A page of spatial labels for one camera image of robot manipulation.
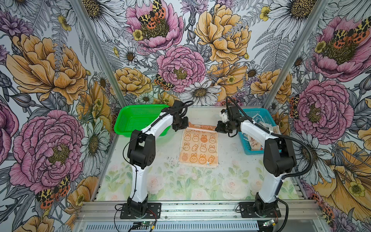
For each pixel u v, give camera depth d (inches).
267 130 29.9
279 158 20.0
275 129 37.8
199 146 38.9
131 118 45.1
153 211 28.8
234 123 28.2
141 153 21.8
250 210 28.9
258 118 43.8
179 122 32.7
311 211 30.5
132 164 22.6
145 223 28.0
